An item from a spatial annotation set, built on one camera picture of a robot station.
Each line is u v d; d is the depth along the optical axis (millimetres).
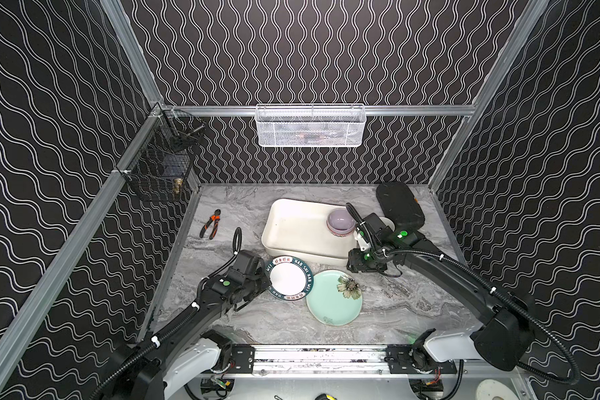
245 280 635
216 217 1075
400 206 1043
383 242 574
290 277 879
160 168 947
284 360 763
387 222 980
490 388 704
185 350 576
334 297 876
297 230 1065
